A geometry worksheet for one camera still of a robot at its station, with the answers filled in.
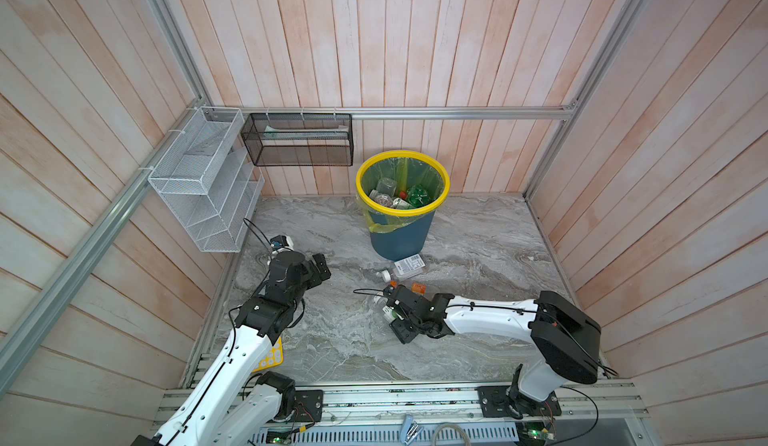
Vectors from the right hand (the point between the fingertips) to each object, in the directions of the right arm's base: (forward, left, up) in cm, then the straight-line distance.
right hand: (401, 322), depth 87 cm
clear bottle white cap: (+37, +5, +20) cm, 43 cm away
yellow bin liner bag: (+41, -1, +22) cm, 47 cm away
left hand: (+7, +25, +18) cm, 32 cm away
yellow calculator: (-11, +35, +1) cm, 37 cm away
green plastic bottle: (+29, -4, +24) cm, 38 cm away
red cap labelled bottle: (+39, -1, +15) cm, 42 cm away
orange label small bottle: (+9, -5, +4) cm, 11 cm away
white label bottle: (+30, +1, +20) cm, 36 cm away
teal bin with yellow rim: (+40, +1, +15) cm, 42 cm away
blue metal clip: (-26, -2, +2) cm, 26 cm away
